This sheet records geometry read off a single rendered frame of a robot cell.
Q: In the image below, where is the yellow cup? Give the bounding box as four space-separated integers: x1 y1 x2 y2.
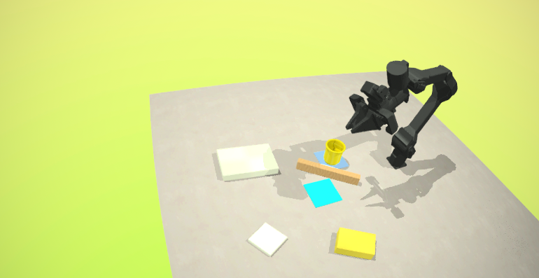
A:
323 139 346 165

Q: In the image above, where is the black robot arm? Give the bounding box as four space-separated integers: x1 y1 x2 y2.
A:
360 60 458 169

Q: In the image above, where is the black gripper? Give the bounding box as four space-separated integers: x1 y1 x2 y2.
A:
345 91 398 135

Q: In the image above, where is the tan wooden bar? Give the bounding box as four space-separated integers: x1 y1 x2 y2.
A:
296 158 361 185

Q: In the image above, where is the white flat square tile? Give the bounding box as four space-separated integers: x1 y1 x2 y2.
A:
248 223 287 256

